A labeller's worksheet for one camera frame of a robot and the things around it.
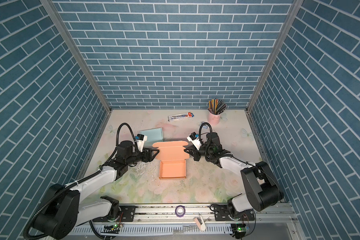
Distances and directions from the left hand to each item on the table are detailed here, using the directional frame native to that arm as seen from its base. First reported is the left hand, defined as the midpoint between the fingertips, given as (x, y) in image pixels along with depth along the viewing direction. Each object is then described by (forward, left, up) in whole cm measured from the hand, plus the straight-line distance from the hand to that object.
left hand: (155, 150), depth 85 cm
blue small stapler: (+1, -26, +21) cm, 33 cm away
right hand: (+1, -17, +1) cm, 17 cm away
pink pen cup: (+28, -39, -4) cm, 48 cm away
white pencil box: (+35, -14, -9) cm, 39 cm away
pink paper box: (-3, -10, 0) cm, 11 cm away
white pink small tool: (-34, -24, -8) cm, 42 cm away
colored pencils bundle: (+35, -40, +2) cm, 53 cm away
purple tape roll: (-30, -12, -10) cm, 34 cm away
